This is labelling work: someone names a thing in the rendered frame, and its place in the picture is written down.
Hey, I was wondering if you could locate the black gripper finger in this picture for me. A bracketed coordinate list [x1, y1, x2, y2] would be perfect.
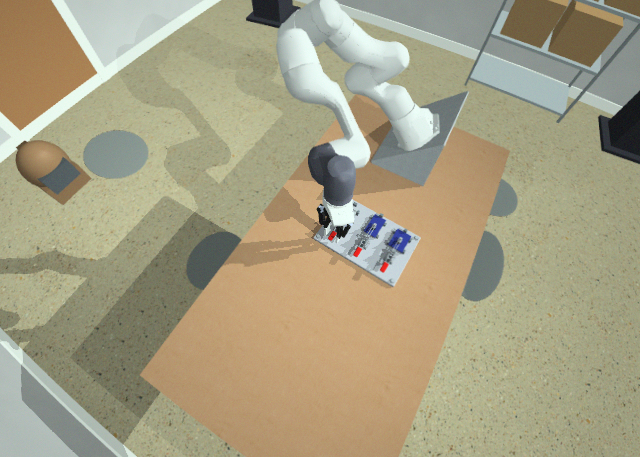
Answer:
[335, 223, 353, 243]
[316, 204, 331, 237]

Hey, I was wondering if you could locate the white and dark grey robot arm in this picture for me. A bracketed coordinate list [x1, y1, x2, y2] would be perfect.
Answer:
[276, 0, 440, 226]

